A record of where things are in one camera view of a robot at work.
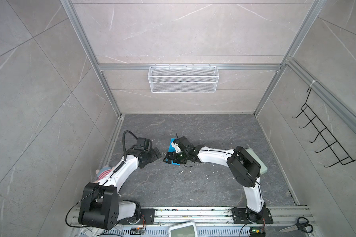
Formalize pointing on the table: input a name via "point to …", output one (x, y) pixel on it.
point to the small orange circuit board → (137, 231)
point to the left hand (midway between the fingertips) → (154, 153)
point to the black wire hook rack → (332, 143)
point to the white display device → (188, 229)
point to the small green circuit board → (257, 233)
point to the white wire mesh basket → (183, 79)
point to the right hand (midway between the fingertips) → (168, 160)
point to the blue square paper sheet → (172, 149)
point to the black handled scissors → (302, 224)
